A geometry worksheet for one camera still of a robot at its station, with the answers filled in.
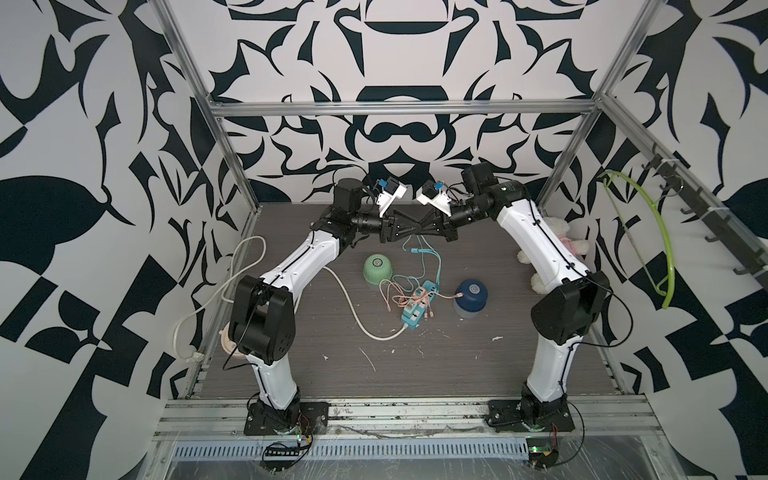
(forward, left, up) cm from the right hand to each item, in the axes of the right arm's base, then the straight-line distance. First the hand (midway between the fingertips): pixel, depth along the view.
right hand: (417, 222), depth 78 cm
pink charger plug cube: (-11, -2, -21) cm, 23 cm away
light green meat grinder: (-3, +11, -17) cm, 20 cm away
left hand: (-1, 0, +1) cm, 2 cm away
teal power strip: (-13, 0, -23) cm, 26 cm away
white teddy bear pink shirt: (+6, -51, -20) cm, 55 cm away
